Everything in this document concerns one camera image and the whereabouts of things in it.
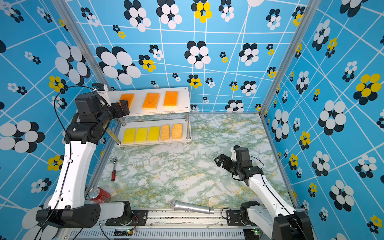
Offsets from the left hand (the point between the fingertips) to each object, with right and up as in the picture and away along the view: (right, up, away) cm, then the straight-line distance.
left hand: (118, 101), depth 67 cm
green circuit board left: (+1, -62, +4) cm, 62 cm away
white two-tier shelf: (+4, -3, +52) cm, 52 cm away
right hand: (+50, -32, +18) cm, 62 cm away
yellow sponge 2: (0, -17, +29) cm, 34 cm away
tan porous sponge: (+23, -14, +31) cm, 41 cm away
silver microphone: (+26, -51, +7) cm, 57 cm away
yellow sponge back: (-9, -18, +30) cm, 36 cm away
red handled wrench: (-15, -33, +25) cm, 44 cm away
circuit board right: (+65, -62, +3) cm, 90 cm away
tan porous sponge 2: (+16, -15, +29) cm, 36 cm away
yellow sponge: (+7, -16, +31) cm, 36 cm away
